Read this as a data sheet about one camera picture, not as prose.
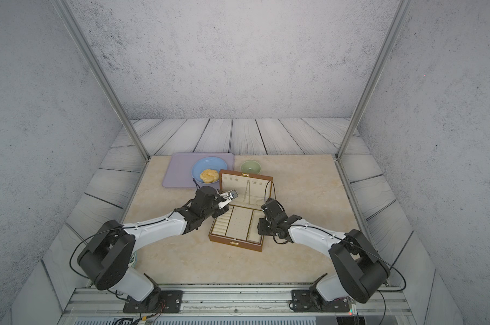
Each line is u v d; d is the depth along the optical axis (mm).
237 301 743
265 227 790
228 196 770
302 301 725
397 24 730
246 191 905
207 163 1159
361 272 424
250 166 1111
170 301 734
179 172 1138
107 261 439
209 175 1078
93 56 814
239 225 870
